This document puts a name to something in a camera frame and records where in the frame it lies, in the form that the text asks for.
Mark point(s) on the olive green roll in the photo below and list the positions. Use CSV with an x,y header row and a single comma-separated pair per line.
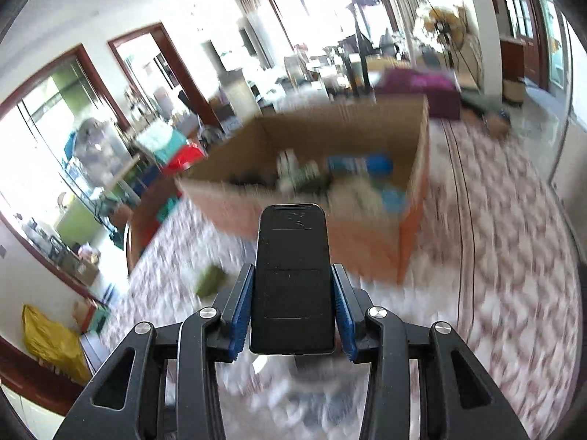
x,y
210,281

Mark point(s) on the purple sofa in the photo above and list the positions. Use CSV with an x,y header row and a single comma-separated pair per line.
x,y
440,87

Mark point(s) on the yellow plastic bag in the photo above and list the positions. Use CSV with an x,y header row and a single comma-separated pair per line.
x,y
55,344

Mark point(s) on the blue plastic box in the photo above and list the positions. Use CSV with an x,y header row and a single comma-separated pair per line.
x,y
371,166

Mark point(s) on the paisley quilted bedspread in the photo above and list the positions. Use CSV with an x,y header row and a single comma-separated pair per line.
x,y
492,258

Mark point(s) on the orange printed cardboard box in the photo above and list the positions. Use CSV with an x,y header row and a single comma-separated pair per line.
x,y
368,240

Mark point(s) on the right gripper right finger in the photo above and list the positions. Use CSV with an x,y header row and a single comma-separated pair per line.
x,y
372,334

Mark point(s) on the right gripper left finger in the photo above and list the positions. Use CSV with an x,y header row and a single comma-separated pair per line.
x,y
215,334

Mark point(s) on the standing fan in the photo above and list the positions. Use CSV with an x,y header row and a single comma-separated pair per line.
x,y
449,30

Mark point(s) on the black rectangular case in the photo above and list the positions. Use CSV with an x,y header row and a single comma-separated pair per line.
x,y
292,310

